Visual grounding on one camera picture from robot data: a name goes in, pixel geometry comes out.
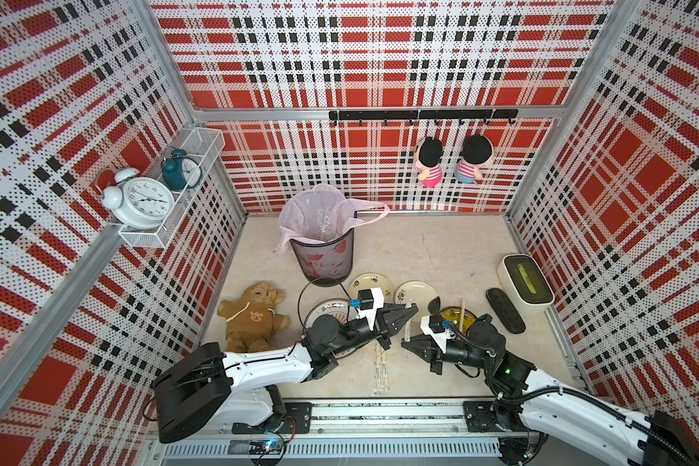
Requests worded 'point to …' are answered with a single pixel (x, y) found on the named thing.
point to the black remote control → (506, 310)
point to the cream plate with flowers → (372, 281)
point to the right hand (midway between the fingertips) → (408, 341)
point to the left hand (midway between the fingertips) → (421, 310)
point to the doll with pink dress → (427, 157)
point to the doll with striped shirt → (477, 151)
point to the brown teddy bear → (251, 321)
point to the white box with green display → (525, 282)
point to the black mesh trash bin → (327, 263)
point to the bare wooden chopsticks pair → (462, 315)
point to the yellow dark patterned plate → (452, 315)
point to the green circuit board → (267, 447)
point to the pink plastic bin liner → (318, 214)
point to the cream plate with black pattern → (416, 292)
